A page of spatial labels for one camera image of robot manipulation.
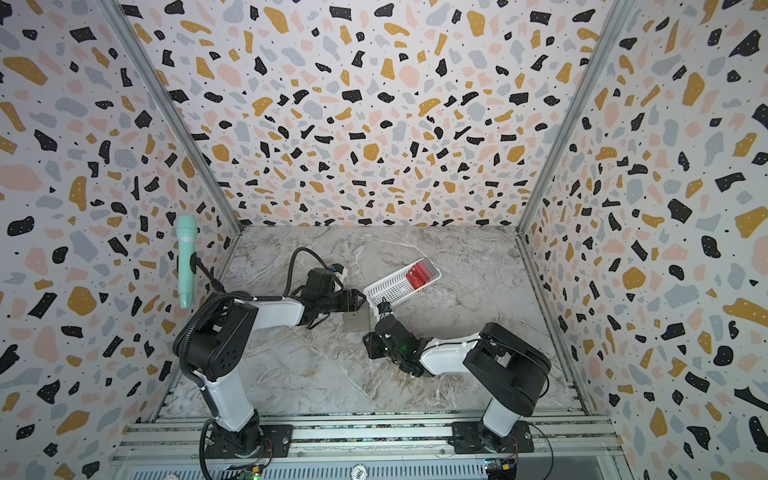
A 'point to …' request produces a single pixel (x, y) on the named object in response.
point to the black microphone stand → (216, 284)
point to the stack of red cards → (419, 274)
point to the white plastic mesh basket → (403, 283)
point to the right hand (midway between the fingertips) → (370, 339)
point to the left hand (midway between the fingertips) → (365, 297)
